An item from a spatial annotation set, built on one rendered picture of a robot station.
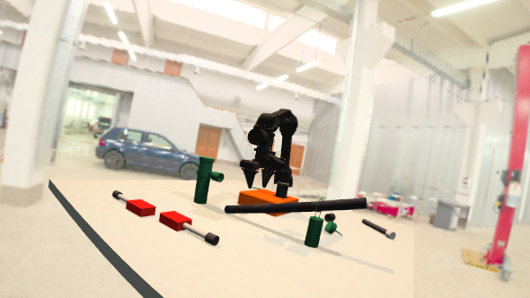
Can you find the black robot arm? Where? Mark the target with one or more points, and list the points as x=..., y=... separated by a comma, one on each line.
x=262, y=134

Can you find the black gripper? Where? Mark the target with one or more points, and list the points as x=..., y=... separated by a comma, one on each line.
x=250, y=168

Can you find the green faceted cup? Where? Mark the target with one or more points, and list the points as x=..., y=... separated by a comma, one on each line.
x=217, y=176

